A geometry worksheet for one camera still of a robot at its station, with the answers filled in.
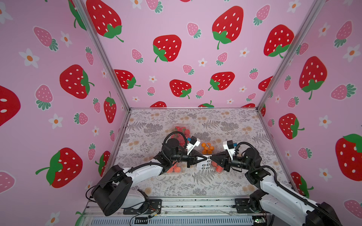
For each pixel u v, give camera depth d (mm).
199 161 702
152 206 735
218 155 692
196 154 687
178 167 838
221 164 686
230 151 651
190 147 668
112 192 423
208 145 949
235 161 661
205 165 731
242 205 744
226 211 734
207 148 949
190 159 649
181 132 1011
